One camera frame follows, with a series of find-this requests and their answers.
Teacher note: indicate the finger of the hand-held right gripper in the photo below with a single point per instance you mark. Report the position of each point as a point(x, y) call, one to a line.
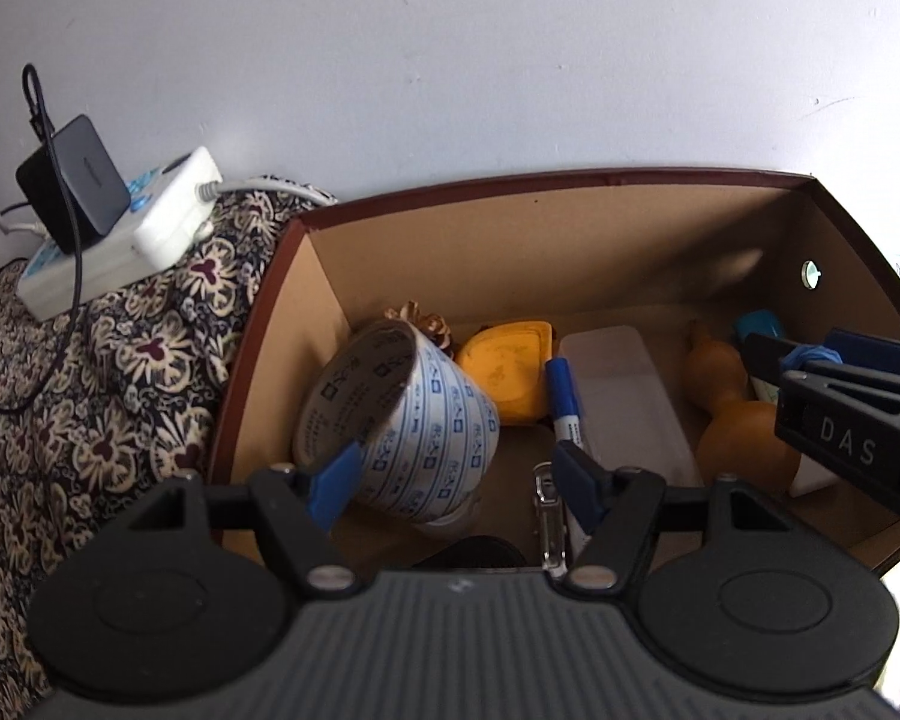
point(870, 349)
point(769, 356)

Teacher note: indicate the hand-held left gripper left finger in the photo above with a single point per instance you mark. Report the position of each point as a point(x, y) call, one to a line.
point(337, 484)

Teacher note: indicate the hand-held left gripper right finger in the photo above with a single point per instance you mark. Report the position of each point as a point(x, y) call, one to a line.
point(577, 476)

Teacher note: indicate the wooden gourd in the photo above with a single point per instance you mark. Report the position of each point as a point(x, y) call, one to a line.
point(735, 427)

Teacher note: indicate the blue whiteboard marker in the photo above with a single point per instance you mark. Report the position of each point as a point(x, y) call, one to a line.
point(562, 397)

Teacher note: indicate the translucent white plastic case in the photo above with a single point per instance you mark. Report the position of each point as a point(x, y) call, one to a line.
point(622, 390)

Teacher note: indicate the printed packing tape roll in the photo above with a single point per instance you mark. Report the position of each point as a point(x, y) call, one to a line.
point(435, 427)

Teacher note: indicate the brown cardboard box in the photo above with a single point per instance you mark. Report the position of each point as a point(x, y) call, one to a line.
point(570, 240)

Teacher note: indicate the small white block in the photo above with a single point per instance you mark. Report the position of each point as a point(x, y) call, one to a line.
point(814, 480)

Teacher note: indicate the silver metal clip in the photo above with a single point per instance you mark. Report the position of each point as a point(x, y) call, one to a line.
point(547, 532)

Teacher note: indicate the yellow plastic container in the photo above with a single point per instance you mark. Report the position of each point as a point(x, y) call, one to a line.
point(506, 367)

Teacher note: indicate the pine cone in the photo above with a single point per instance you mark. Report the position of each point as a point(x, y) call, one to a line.
point(431, 330)

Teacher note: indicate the dark floral patterned blanket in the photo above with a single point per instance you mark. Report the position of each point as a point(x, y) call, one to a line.
point(120, 390)

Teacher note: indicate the white power strip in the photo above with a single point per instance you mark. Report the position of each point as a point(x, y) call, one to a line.
point(165, 217)

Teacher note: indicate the black charger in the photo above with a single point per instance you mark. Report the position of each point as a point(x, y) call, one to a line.
point(75, 180)

